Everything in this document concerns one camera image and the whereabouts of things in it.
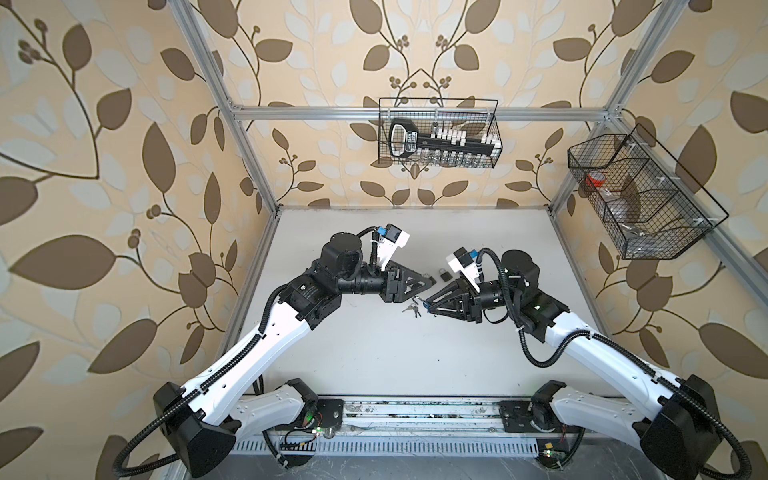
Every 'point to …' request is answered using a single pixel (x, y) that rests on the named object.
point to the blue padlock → (427, 305)
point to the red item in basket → (595, 178)
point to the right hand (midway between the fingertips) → (431, 310)
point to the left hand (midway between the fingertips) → (428, 282)
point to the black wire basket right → (650, 206)
